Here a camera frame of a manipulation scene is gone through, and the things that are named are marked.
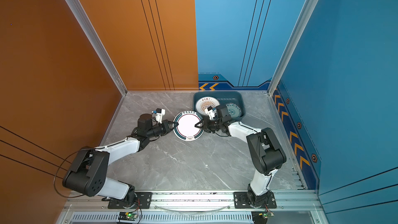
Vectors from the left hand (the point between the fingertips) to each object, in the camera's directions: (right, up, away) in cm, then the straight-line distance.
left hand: (178, 123), depth 86 cm
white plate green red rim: (+4, -4, -1) cm, 6 cm away
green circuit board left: (-21, -41, -15) cm, 49 cm away
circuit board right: (+40, -42, -15) cm, 60 cm away
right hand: (+9, -2, +1) cm, 10 cm away
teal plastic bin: (+30, +16, +30) cm, 45 cm away
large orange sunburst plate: (+15, +12, +23) cm, 30 cm away
